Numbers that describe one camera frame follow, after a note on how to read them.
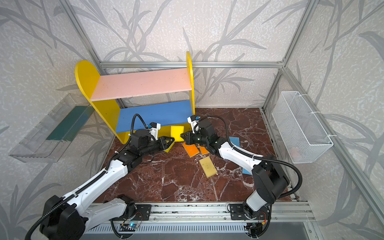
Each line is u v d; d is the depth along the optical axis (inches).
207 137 25.1
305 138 23.6
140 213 28.4
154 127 28.2
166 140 30.2
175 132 31.1
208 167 34.8
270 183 17.3
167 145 28.0
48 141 24.9
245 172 34.1
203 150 37.9
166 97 46.9
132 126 23.5
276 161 17.1
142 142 23.2
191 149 37.6
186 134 29.7
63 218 15.0
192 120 28.9
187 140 27.9
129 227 27.7
